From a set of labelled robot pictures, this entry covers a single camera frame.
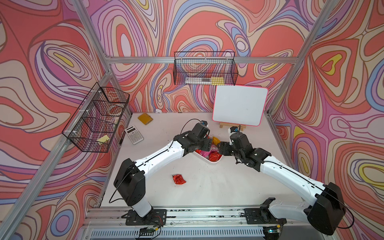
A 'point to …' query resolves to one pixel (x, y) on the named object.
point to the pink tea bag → (205, 153)
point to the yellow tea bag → (215, 140)
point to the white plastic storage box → (211, 161)
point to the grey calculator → (133, 134)
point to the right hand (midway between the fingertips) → (224, 149)
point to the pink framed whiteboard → (239, 104)
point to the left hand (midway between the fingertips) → (208, 142)
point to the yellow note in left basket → (103, 139)
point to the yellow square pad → (145, 118)
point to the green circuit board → (148, 231)
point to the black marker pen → (122, 138)
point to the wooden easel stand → (241, 126)
